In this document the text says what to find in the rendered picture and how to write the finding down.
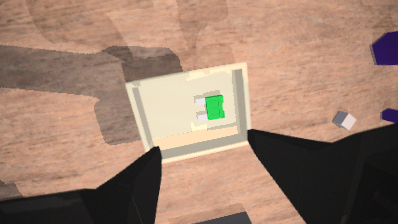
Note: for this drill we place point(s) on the white cube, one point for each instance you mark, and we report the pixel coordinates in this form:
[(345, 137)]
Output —
[(344, 120)]

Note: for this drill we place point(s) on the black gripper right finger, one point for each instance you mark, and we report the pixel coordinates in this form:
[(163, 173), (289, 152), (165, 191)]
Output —
[(320, 178)]

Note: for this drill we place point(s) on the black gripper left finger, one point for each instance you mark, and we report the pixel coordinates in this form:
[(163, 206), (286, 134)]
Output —
[(130, 197)]

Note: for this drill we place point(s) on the grey fuse block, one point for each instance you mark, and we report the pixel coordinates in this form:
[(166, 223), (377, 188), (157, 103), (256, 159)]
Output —
[(239, 218)]

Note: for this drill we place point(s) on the cream shallow tray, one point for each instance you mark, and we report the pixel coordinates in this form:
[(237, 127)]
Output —
[(167, 116)]

